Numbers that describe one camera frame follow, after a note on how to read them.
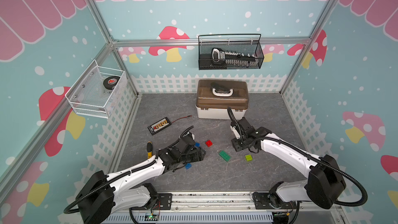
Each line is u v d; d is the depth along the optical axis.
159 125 1.00
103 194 0.41
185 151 0.62
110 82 0.79
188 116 1.07
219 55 0.89
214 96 0.90
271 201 0.66
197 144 0.94
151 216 0.71
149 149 0.92
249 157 0.87
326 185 0.41
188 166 0.85
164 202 0.75
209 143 0.92
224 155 0.89
